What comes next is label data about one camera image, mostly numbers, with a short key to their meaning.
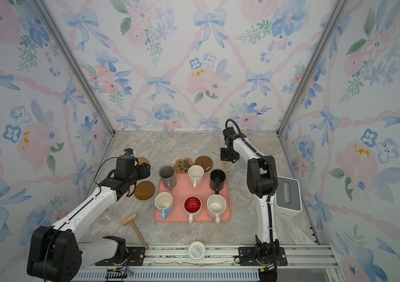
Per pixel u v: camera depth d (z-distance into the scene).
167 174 0.88
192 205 0.86
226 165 1.03
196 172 0.93
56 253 0.40
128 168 0.66
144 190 0.92
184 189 0.93
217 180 0.94
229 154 0.91
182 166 1.03
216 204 0.87
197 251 0.70
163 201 0.87
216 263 0.73
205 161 1.04
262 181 0.59
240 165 1.03
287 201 0.86
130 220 0.82
